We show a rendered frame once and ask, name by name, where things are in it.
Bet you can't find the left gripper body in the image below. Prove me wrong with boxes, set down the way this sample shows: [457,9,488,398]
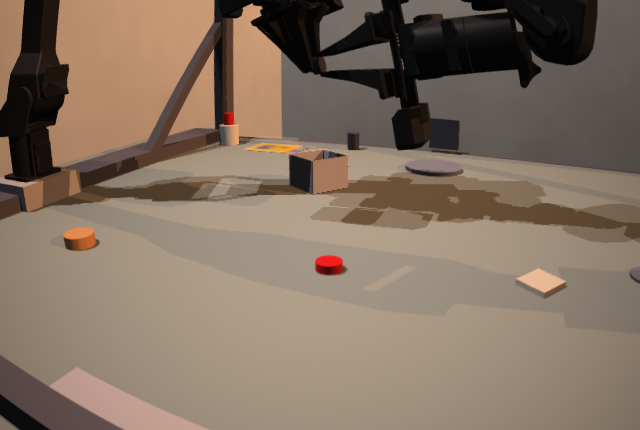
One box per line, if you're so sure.
[372,0,474,150]

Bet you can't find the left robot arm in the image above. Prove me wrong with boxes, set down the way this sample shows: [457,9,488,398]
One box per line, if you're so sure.
[461,0,598,88]

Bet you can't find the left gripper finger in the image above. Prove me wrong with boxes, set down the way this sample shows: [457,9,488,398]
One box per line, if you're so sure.
[317,12,389,57]
[320,68,394,99]

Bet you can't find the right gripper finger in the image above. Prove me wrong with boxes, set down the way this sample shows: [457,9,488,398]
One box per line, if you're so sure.
[251,0,313,73]
[304,5,330,57]

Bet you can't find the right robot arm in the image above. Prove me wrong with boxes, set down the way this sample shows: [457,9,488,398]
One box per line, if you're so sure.
[0,0,69,182]

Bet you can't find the tan flat rectangular pad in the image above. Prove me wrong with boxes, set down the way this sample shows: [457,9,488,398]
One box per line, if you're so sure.
[515,269,566,298]

